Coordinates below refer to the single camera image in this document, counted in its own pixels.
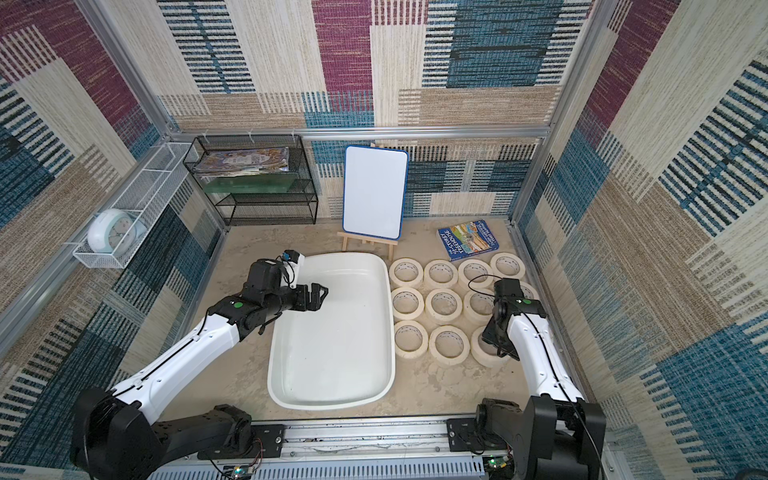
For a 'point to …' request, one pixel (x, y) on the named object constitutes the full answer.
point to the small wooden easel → (370, 240)
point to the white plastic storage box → (343, 354)
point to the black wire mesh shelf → (298, 206)
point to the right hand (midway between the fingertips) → (503, 340)
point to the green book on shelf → (250, 184)
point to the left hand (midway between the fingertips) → (313, 287)
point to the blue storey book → (468, 239)
